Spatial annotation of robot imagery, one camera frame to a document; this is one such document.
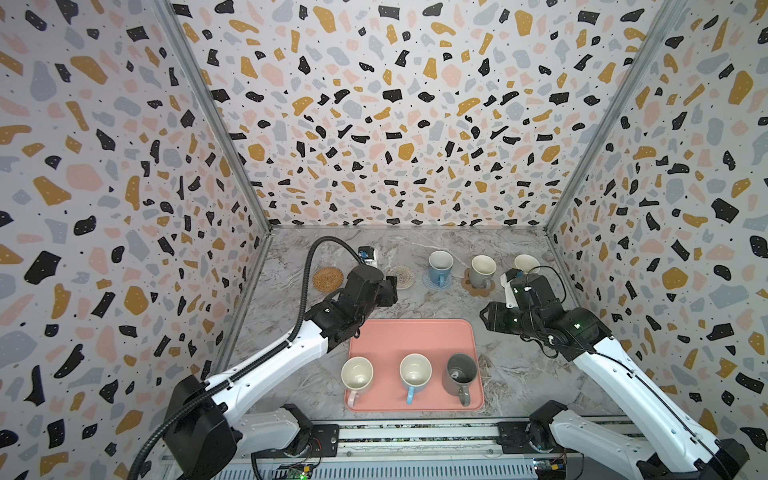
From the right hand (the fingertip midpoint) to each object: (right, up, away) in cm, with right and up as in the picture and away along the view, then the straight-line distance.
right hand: (486, 310), depth 74 cm
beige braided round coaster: (-20, +6, +33) cm, 39 cm away
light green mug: (+20, +11, +25) cm, 34 cm away
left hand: (-24, +9, +3) cm, 25 cm away
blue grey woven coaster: (-12, +3, +31) cm, 33 cm away
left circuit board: (-45, -37, -4) cm, 59 cm away
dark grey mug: (-5, -19, +9) cm, 22 cm away
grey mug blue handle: (-8, +10, +29) cm, 32 cm away
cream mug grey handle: (+6, +9, +26) cm, 28 cm away
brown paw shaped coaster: (+5, +1, +29) cm, 29 cm away
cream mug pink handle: (-33, -19, +8) cm, 39 cm away
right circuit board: (+15, -38, -2) cm, 41 cm away
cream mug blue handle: (-17, -19, +10) cm, 27 cm away
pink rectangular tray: (-26, -13, +17) cm, 33 cm away
